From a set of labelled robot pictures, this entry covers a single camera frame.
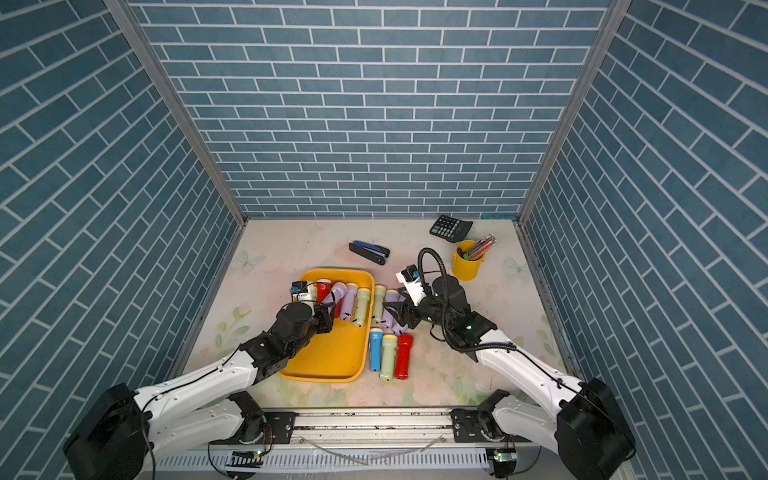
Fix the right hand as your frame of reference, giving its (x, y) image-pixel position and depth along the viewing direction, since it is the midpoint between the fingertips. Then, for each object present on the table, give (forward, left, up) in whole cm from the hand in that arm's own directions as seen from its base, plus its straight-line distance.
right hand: (395, 298), depth 77 cm
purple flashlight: (+5, +18, -7) cm, 20 cm away
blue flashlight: (-8, +5, -14) cm, 17 cm away
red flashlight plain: (-10, -3, -16) cm, 19 cm away
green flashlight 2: (-10, +1, -15) cm, 18 cm away
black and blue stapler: (+28, +11, -16) cm, 34 cm away
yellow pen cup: (+20, -21, -12) cm, 32 cm away
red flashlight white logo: (+9, +24, -11) cm, 28 cm away
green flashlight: (+5, +11, -15) cm, 20 cm away
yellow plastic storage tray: (-11, +14, -13) cm, 22 cm away
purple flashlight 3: (+10, +2, -16) cm, 19 cm away
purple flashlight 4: (0, +2, -15) cm, 15 cm away
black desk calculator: (+42, -18, -16) cm, 48 cm away
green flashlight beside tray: (+6, +6, -14) cm, 17 cm away
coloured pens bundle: (+23, -25, -4) cm, 34 cm away
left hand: (0, +16, -7) cm, 17 cm away
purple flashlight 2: (+6, +15, -14) cm, 22 cm away
